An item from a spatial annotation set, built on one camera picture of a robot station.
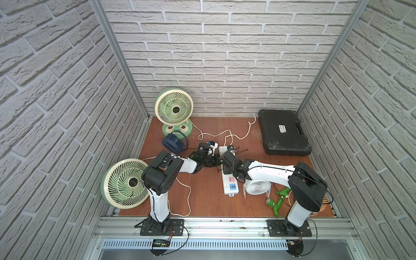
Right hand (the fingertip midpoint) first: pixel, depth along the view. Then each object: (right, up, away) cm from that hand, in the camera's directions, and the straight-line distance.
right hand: (228, 164), depth 91 cm
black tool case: (+35, +18, +10) cm, 41 cm away
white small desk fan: (+13, -9, -12) cm, 20 cm away
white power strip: (0, -10, -6) cm, 11 cm away
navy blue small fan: (-32, +12, +1) cm, 34 cm away
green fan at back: (-32, +33, 0) cm, 46 cm away
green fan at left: (-50, -5, -19) cm, 54 cm away
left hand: (-4, +5, +3) cm, 7 cm away
